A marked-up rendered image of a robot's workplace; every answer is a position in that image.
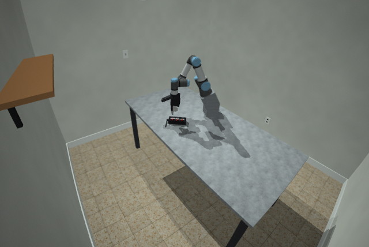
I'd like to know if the black power strip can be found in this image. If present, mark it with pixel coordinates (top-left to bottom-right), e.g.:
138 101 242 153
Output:
167 117 186 125

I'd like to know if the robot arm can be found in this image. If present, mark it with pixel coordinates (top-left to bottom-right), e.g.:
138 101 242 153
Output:
161 55 212 102

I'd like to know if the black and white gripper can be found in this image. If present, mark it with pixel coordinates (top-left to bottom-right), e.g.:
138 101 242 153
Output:
170 93 180 114

